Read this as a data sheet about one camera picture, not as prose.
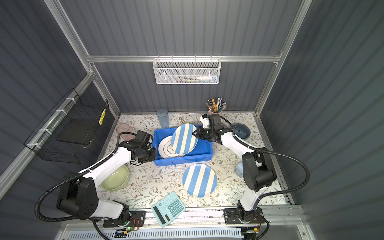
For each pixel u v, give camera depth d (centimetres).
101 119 82
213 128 71
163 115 108
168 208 75
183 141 90
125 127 112
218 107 111
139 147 65
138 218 73
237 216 74
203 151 98
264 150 49
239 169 83
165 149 96
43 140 62
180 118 117
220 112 109
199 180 85
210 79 89
